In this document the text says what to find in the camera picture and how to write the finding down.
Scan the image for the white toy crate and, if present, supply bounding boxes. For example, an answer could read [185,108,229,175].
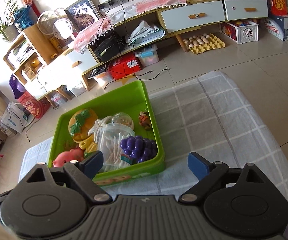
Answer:
[220,20,258,44]

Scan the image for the clear plastic storage bin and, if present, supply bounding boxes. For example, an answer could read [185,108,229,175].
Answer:
[135,44,159,67]

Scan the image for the green plastic biscuit box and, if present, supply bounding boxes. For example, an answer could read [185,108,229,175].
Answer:
[48,81,165,186]

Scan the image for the white desk fan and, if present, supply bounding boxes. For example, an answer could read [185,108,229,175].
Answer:
[53,18,75,40]

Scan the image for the pink rubber pig toy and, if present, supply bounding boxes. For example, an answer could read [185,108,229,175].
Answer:
[53,148,84,167]

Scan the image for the black bag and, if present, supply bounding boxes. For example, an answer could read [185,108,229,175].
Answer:
[94,32,125,62]

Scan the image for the white blue carton box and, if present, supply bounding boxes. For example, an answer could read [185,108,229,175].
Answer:
[262,15,288,41]

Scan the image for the wooden open shelf unit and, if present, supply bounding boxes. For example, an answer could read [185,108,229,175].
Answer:
[3,24,63,85]

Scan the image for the red cardboard box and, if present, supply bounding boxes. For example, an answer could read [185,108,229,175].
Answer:
[108,53,141,80]

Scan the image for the pink checked cabinet cloth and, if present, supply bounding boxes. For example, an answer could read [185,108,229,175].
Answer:
[72,0,187,54]

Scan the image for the red paper gift bag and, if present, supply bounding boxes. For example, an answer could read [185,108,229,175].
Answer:
[17,91,51,119]

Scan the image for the framed lion picture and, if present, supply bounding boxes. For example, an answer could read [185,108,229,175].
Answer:
[64,0,102,33]

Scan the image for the stack of folded papers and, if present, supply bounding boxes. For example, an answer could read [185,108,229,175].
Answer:
[125,21,166,46]

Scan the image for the grey checked tablecloth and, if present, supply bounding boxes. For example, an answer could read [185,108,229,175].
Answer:
[19,72,288,200]

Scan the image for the purple toy grapes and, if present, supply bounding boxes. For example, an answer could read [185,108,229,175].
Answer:
[120,135,158,165]

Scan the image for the beige starfish toy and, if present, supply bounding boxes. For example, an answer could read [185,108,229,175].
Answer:
[88,115,113,144]

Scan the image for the yellow egg tray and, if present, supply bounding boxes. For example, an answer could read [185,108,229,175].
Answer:
[183,33,226,55]

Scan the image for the yellow toy corn cob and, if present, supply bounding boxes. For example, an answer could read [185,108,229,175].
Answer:
[84,142,97,159]

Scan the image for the potted green plant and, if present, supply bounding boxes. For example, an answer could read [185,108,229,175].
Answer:
[0,0,34,42]

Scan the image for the clear cotton swab jar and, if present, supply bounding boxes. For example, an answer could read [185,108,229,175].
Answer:
[97,112,135,172]

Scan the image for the white wooden tv cabinet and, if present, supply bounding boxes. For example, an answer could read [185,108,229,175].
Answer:
[3,0,270,103]

